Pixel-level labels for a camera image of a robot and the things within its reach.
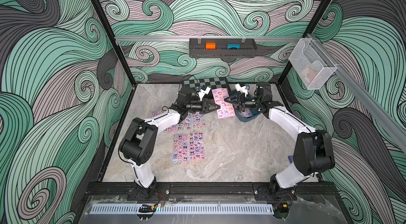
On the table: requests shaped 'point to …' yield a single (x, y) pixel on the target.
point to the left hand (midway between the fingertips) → (220, 107)
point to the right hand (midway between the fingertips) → (226, 103)
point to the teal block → (237, 46)
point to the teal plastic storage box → (246, 119)
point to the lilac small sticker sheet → (186, 124)
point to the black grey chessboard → (218, 83)
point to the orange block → (210, 46)
